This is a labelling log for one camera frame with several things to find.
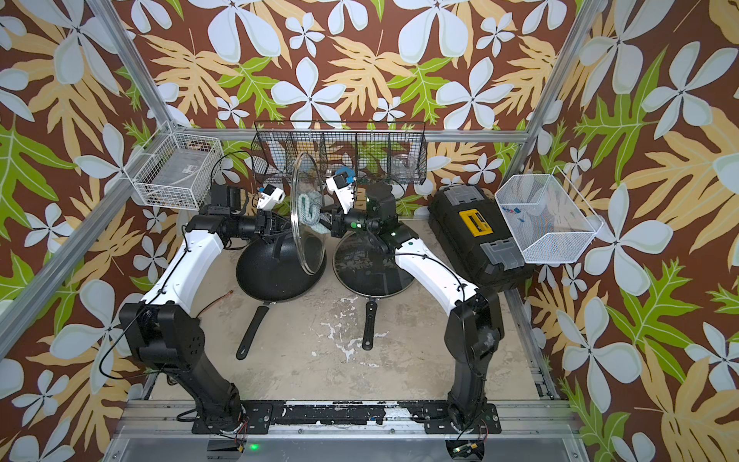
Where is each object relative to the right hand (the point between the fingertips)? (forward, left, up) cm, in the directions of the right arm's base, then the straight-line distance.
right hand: (312, 214), depth 72 cm
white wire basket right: (+7, -68, -10) cm, 69 cm away
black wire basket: (+35, -8, -4) cm, 36 cm away
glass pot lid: (+43, +10, -20) cm, 48 cm away
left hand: (-4, +3, -2) cm, 5 cm away
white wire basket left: (+21, +44, -2) cm, 49 cm away
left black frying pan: (+6, +23, -34) cm, 41 cm away
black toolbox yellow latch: (+9, -49, -20) cm, 54 cm away
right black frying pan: (-14, -15, -28) cm, 34 cm away
